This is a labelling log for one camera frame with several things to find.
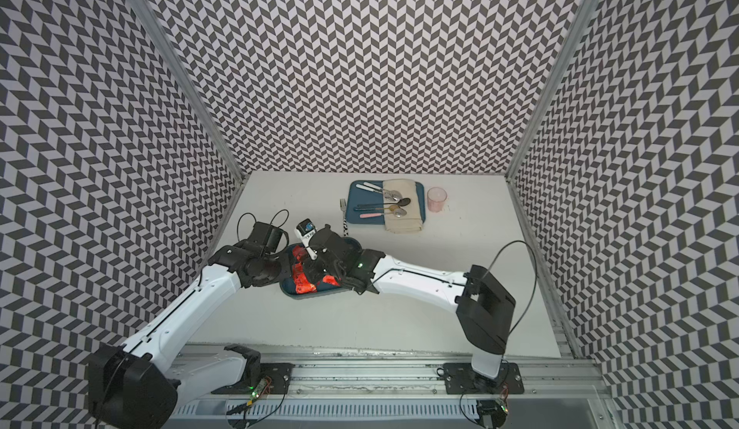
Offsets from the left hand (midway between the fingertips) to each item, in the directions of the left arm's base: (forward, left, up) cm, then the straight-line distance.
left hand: (284, 274), depth 81 cm
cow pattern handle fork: (+34, -12, -11) cm, 38 cm away
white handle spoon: (+38, -32, -9) cm, 50 cm away
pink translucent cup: (+31, -47, -3) cm, 57 cm away
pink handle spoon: (+29, -34, -10) cm, 46 cm away
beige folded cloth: (+24, -39, -8) cm, 46 cm away
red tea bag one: (-2, -5, -1) cm, 5 cm away
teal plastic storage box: (-5, -4, +8) cm, 10 cm away
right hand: (+1, -8, +7) cm, 11 cm away
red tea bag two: (+2, -6, +9) cm, 11 cm away
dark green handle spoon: (+32, -35, -7) cm, 48 cm away
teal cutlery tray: (+39, -17, -11) cm, 44 cm away
